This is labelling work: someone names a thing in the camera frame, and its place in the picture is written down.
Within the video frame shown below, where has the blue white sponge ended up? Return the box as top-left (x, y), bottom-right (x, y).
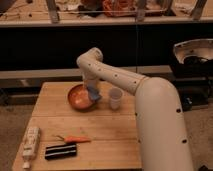
top-left (87, 86), bottom-right (102, 101)

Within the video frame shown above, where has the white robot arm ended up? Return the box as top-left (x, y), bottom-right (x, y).
top-left (77, 47), bottom-right (194, 171)

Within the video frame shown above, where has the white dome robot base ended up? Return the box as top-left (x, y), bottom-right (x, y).
top-left (173, 38), bottom-right (213, 64)

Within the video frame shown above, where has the wooden folding table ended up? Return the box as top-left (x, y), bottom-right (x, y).
top-left (11, 80), bottom-right (149, 171)

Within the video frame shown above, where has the black striped rectangular box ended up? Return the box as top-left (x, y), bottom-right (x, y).
top-left (45, 143), bottom-right (77, 160)

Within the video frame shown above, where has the orange crate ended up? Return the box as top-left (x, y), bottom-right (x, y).
top-left (102, 0), bottom-right (135, 17)

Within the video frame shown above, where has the white plastic bottle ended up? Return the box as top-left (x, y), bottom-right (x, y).
top-left (22, 126), bottom-right (41, 171)

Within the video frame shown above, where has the orange handled tool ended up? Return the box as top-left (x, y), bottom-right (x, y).
top-left (55, 135), bottom-right (91, 143)

